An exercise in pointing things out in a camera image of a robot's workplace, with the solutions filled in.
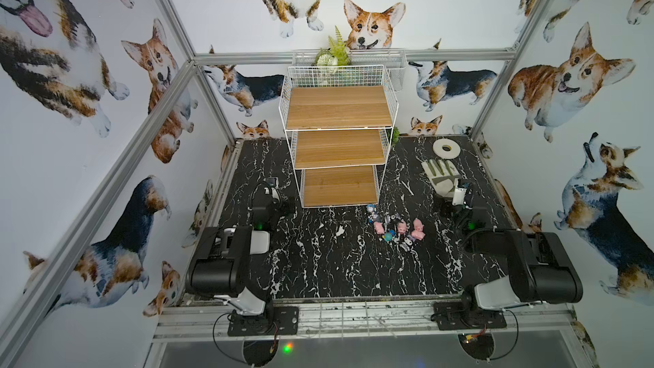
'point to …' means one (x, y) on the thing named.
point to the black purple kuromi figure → (406, 244)
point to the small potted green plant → (395, 135)
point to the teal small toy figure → (388, 236)
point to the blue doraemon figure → (371, 209)
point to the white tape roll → (446, 148)
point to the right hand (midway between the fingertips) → (446, 191)
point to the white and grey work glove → (444, 175)
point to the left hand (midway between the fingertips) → (282, 187)
